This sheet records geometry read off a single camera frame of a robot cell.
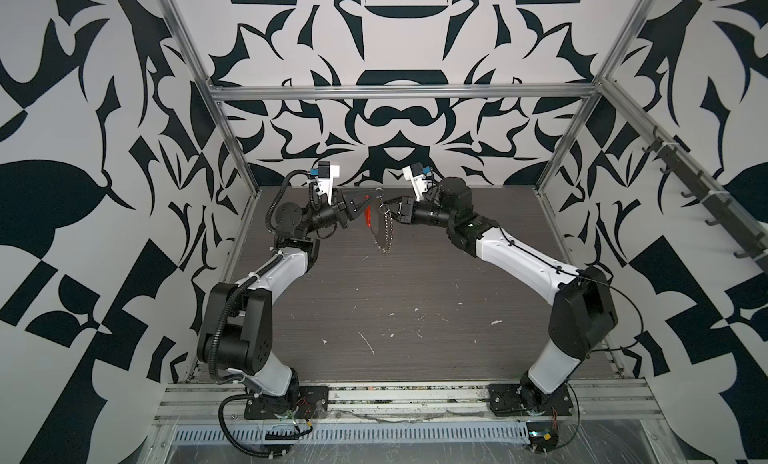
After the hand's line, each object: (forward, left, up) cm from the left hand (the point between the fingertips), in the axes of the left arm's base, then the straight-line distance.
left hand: (379, 189), depth 67 cm
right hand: (+1, 0, -7) cm, 7 cm away
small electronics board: (-43, -37, -39) cm, 69 cm away
